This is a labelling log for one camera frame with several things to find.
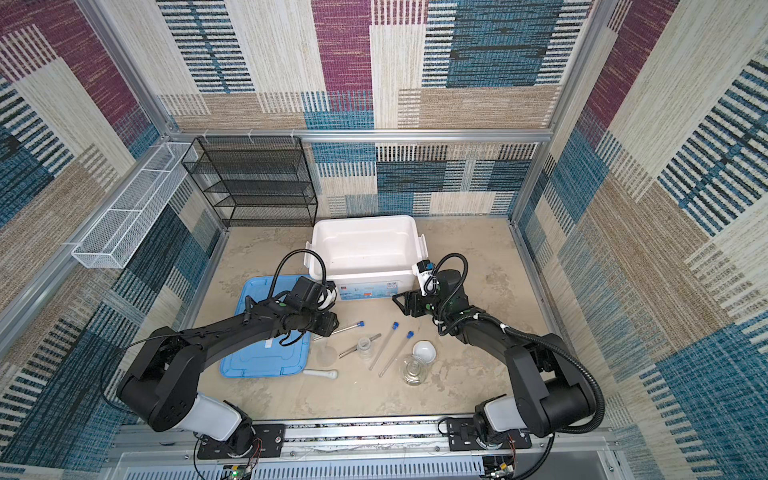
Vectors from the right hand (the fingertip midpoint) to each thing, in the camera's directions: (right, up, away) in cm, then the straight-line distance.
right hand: (402, 299), depth 88 cm
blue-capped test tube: (-5, -14, 0) cm, 15 cm away
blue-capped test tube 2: (+3, -11, +3) cm, 12 cm away
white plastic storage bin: (-11, +11, +22) cm, 27 cm away
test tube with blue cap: (-13, -8, +4) cm, 16 cm away
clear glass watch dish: (-22, -16, -1) cm, 27 cm away
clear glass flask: (+2, -17, -10) cm, 20 cm away
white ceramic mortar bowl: (+7, -14, -2) cm, 16 cm away
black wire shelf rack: (-52, +39, +22) cm, 69 cm away
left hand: (-20, -6, +2) cm, 21 cm away
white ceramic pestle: (-21, -19, -5) cm, 29 cm away
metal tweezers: (-13, -13, -2) cm, 19 cm away
